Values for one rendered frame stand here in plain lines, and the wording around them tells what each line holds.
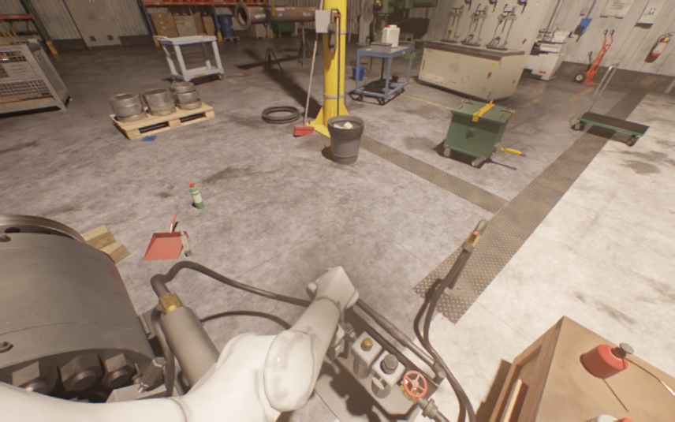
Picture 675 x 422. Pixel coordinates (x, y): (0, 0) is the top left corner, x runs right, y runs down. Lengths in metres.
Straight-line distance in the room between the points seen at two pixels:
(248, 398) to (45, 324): 0.65
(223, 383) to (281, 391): 0.06
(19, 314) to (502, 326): 1.90
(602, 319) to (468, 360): 0.91
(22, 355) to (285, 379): 0.61
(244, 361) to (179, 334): 0.39
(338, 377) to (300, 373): 1.08
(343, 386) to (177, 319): 0.90
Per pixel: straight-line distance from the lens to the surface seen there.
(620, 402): 1.28
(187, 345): 0.69
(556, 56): 9.06
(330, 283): 0.54
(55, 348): 0.84
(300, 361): 0.35
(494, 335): 1.75
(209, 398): 0.30
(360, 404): 1.41
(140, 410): 0.27
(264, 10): 7.28
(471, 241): 1.34
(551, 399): 1.14
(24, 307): 0.94
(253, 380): 0.32
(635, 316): 2.37
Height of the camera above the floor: 1.38
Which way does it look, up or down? 39 degrees down
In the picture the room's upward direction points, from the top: 1 degrees clockwise
